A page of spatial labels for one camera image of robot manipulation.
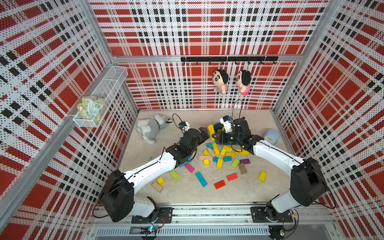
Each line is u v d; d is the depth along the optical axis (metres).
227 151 0.95
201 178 0.87
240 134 0.66
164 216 0.74
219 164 0.91
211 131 0.83
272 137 0.95
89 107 0.63
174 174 0.88
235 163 0.91
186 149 0.60
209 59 0.90
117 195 0.41
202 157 0.93
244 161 0.94
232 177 0.87
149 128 0.98
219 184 0.83
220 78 0.91
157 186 0.82
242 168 0.88
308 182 0.44
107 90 0.80
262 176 0.86
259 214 0.73
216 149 0.96
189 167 0.91
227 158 0.93
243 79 0.94
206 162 0.91
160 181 0.83
